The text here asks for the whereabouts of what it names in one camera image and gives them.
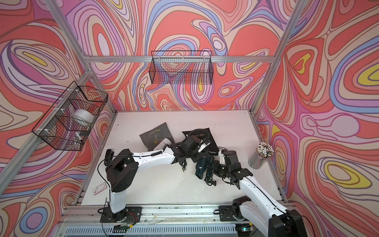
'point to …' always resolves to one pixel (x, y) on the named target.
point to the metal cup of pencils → (260, 156)
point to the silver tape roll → (83, 115)
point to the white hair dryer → (161, 144)
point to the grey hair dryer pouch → (153, 138)
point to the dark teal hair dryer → (204, 165)
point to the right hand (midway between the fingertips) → (208, 170)
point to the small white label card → (98, 188)
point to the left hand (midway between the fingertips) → (203, 151)
